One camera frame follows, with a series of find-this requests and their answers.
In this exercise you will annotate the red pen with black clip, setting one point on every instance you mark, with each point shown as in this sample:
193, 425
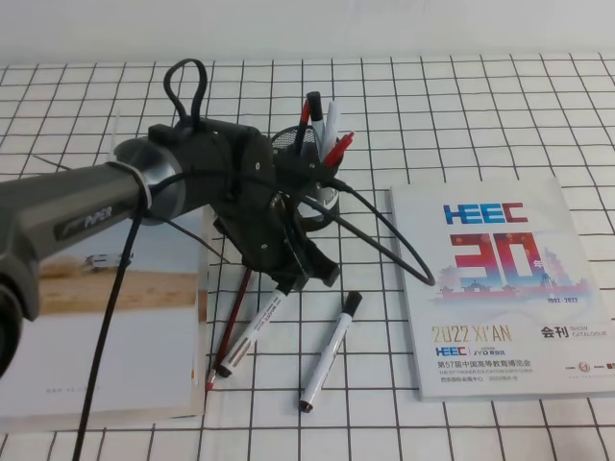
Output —
301, 129

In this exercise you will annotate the HEEC show catalogue book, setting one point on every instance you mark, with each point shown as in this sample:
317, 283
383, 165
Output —
514, 310

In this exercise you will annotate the robot brochure with desert photo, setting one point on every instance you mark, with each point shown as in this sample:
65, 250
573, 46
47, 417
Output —
153, 365

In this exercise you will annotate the red pen at right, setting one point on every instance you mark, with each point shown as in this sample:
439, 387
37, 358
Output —
335, 156

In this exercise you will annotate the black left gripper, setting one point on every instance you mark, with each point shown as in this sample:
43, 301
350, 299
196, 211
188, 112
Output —
230, 167

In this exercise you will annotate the white marker with black cap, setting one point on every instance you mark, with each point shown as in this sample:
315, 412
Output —
329, 353

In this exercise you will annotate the white marker black cap upright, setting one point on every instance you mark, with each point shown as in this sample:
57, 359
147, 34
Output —
316, 114

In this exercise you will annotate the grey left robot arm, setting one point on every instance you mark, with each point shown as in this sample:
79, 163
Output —
42, 216

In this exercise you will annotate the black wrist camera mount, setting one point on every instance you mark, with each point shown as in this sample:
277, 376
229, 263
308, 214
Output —
301, 172

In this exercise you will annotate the black mesh pen holder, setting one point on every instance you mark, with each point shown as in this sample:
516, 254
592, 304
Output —
311, 220

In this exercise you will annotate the red black pencil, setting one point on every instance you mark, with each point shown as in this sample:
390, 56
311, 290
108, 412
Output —
223, 347

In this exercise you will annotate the white translucent pen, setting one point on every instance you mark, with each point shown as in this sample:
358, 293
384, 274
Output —
331, 128

